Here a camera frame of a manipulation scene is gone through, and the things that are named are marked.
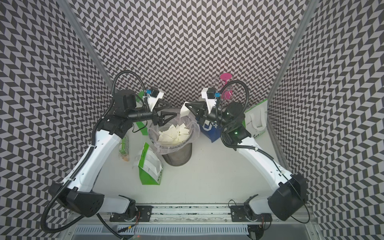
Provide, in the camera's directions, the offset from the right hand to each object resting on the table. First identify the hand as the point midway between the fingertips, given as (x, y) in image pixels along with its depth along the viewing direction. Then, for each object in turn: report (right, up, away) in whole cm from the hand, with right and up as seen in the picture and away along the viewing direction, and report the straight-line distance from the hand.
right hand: (186, 106), depth 60 cm
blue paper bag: (+12, -11, +29) cm, 33 cm away
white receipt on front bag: (-17, -26, +11) cm, 33 cm away
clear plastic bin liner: (-9, -18, +7) cm, 22 cm away
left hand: (-7, -1, +6) cm, 9 cm away
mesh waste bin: (-6, -27, +21) cm, 34 cm away
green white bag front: (-23, -36, +19) cm, 47 cm away
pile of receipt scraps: (-7, -13, +23) cm, 27 cm away
